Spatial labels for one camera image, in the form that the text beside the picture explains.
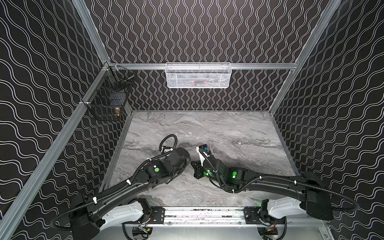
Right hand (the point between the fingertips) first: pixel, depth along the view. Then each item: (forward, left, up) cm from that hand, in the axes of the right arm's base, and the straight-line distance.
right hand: (191, 163), depth 75 cm
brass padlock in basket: (+24, +41, +13) cm, 49 cm away
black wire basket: (+45, +55, +10) cm, 72 cm away
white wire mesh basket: (+81, -1, 0) cm, 81 cm away
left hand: (+1, -2, +4) cm, 5 cm away
